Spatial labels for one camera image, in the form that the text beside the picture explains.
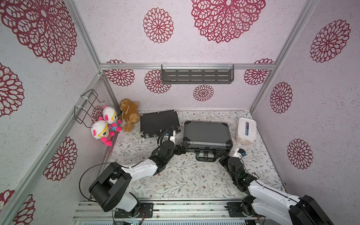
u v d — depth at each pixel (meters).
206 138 0.90
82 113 0.75
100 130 0.84
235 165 0.65
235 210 0.73
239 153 0.76
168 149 0.65
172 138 0.76
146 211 0.74
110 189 0.43
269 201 0.52
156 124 1.07
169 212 0.74
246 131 1.00
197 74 0.91
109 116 0.94
